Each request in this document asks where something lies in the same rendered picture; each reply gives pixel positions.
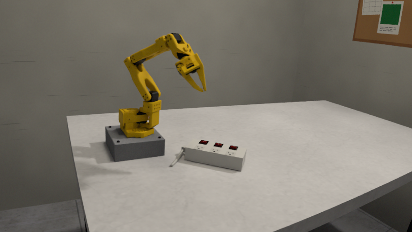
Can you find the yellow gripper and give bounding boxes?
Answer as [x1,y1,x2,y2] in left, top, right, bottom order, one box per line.
[175,53,206,92]

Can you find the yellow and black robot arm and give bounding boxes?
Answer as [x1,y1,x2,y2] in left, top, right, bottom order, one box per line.
[120,33,194,138]

